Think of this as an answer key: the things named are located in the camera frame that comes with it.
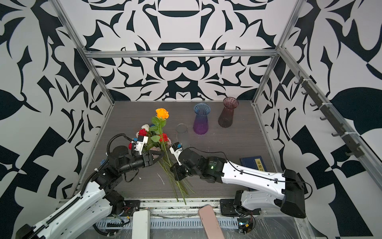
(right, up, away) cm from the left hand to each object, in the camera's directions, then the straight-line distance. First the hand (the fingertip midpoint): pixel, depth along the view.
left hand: (164, 152), depth 70 cm
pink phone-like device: (+21, -32, -1) cm, 38 cm away
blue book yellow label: (+50, -10, +19) cm, 55 cm away
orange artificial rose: (-3, +18, +11) cm, 21 cm away
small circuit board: (+38, -35, +1) cm, 51 cm away
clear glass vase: (+7, +8, +10) cm, 15 cm away
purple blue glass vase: (+18, +12, +23) cm, 32 cm away
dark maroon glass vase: (+35, +16, +29) cm, 48 cm away
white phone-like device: (-9, -31, -4) cm, 32 cm away
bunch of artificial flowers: (+7, -21, +10) cm, 24 cm away
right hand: (+3, -8, -2) cm, 8 cm away
